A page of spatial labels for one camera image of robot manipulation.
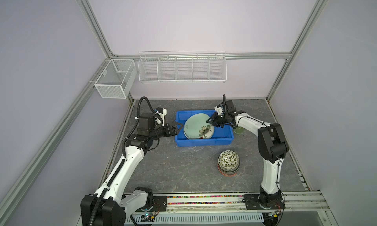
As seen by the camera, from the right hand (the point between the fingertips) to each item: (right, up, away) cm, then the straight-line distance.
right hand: (207, 122), depth 96 cm
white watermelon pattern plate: (+1, -8, -1) cm, 8 cm away
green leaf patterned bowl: (+11, -20, -15) cm, 28 cm away
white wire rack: (-16, +38, +3) cm, 41 cm away
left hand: (-18, -2, -19) cm, 26 cm away
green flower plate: (-7, -2, +3) cm, 8 cm away
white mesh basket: (-65, +31, +9) cm, 73 cm away
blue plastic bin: (+11, -11, +6) cm, 16 cm away
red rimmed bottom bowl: (+10, -26, -19) cm, 34 cm away
